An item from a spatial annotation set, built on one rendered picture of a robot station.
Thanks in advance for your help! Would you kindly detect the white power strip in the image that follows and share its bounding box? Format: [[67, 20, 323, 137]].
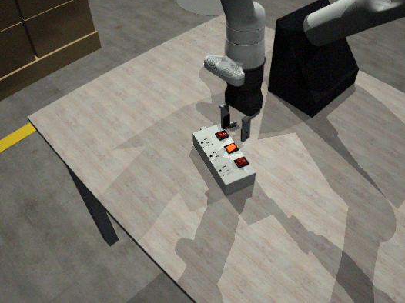
[[192, 124, 256, 195]]

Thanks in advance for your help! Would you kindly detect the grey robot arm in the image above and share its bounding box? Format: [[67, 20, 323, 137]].
[[220, 0, 405, 46]]

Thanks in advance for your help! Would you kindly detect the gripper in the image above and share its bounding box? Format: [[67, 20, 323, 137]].
[[204, 37, 266, 142]]

